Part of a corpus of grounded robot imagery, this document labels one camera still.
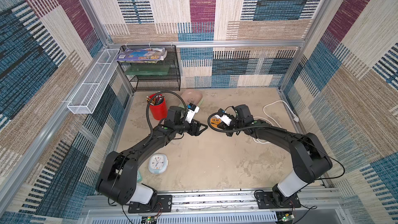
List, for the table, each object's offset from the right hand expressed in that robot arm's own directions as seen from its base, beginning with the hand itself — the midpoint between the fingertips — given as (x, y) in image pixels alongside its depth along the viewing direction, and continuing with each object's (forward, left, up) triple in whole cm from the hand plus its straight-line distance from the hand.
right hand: (221, 126), depth 90 cm
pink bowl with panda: (+27, +19, -4) cm, 34 cm away
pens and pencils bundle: (+16, +39, +5) cm, 42 cm away
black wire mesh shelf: (+25, +34, +17) cm, 46 cm away
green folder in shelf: (+28, +43, +19) cm, 55 cm away
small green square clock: (-26, +43, -6) cm, 50 cm away
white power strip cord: (+13, -52, -11) cm, 54 cm away
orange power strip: (0, +4, +4) cm, 6 cm away
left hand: (-4, +10, +7) cm, 13 cm away
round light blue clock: (-18, +35, -6) cm, 40 cm away
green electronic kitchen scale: (+22, +12, -6) cm, 25 cm away
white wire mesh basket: (-2, +64, +26) cm, 69 cm away
